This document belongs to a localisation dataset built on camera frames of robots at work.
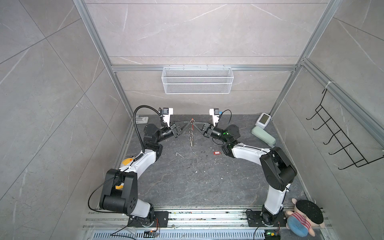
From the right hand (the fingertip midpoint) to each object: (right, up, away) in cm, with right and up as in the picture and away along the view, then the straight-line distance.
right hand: (192, 124), depth 73 cm
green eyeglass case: (+51, -8, +33) cm, 61 cm away
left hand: (-1, +2, -1) cm, 2 cm away
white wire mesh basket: (+3, +31, +28) cm, 42 cm away
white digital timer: (+53, +4, +39) cm, 66 cm away
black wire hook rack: (+66, -14, -14) cm, 69 cm away
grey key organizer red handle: (-1, -3, -1) cm, 4 cm away
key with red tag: (+15, -18, +24) cm, 34 cm away
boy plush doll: (+54, -43, -4) cm, 69 cm away
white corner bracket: (-42, +4, +42) cm, 60 cm away
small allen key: (-12, -19, +25) cm, 34 cm away
